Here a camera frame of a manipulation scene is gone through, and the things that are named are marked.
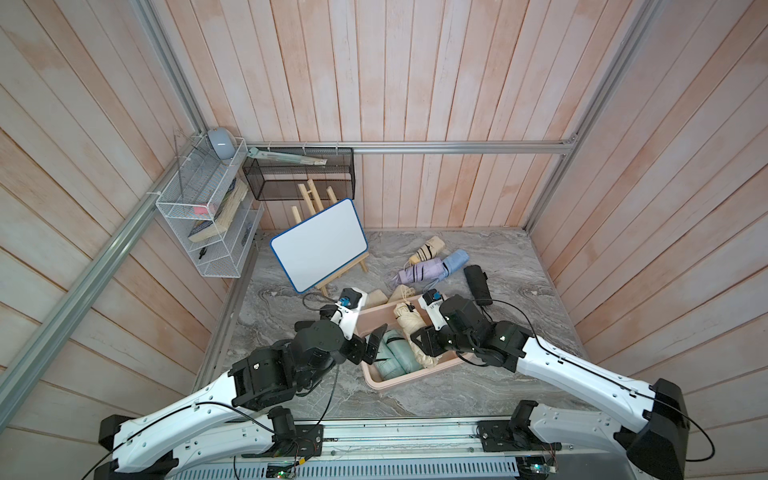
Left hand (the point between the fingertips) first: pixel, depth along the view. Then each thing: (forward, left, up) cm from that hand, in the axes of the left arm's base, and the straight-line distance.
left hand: (366, 322), depth 64 cm
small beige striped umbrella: (+42, -21, -25) cm, 53 cm away
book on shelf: (+23, +39, +6) cm, 46 cm away
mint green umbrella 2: (+5, -9, -23) cm, 25 cm away
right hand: (+4, -13, -13) cm, 18 cm away
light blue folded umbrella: (+37, -30, -25) cm, 54 cm away
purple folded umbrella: (+31, -18, -22) cm, 42 cm away
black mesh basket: (+60, +35, -6) cm, 69 cm away
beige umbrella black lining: (+22, -10, -23) cm, 34 cm away
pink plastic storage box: (+10, 0, -16) cm, 19 cm away
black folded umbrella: (+30, -38, -26) cm, 55 cm away
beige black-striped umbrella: (+21, -2, -24) cm, 32 cm away
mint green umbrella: (0, -5, -24) cm, 24 cm away
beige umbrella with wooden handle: (+5, -11, -9) cm, 15 cm away
